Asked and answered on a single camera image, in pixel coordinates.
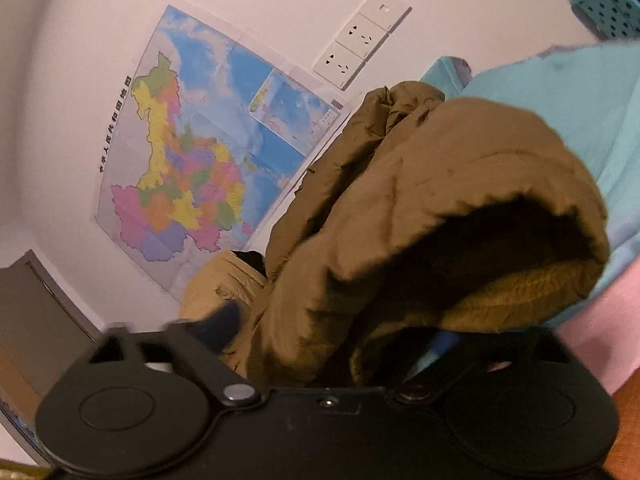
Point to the grey wooden door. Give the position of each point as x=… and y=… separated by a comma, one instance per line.
x=30, y=320

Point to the white wall socket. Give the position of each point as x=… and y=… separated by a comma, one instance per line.
x=340, y=66
x=362, y=36

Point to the brown puffer jacket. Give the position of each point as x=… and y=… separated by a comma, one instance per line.
x=400, y=200

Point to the pink bedding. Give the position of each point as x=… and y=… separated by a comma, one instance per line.
x=605, y=320

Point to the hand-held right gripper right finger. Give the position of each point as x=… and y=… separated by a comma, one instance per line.
x=437, y=355

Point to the beige puffer jacket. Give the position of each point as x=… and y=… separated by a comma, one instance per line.
x=220, y=285

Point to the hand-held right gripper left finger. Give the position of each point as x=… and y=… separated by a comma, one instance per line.
x=222, y=327

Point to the colourful wall map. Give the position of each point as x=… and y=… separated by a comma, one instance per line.
x=200, y=160

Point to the teal perforated plastic basket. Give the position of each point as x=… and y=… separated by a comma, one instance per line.
x=610, y=12

